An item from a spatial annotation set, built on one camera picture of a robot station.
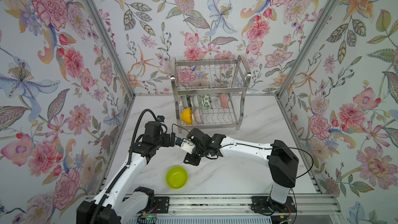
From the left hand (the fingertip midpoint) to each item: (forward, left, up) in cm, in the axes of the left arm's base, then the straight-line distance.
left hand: (168, 134), depth 83 cm
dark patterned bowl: (+30, -10, -7) cm, 32 cm away
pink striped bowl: (+13, -16, -4) cm, 22 cm away
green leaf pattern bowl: (+26, -22, -2) cm, 34 cm away
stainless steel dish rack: (+49, -17, 0) cm, 52 cm away
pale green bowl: (+26, -16, -2) cm, 30 cm away
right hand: (-10, -9, -5) cm, 14 cm away
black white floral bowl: (+27, -33, -3) cm, 43 cm away
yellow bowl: (+15, -9, -4) cm, 18 cm away
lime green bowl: (-18, -4, -15) cm, 24 cm away
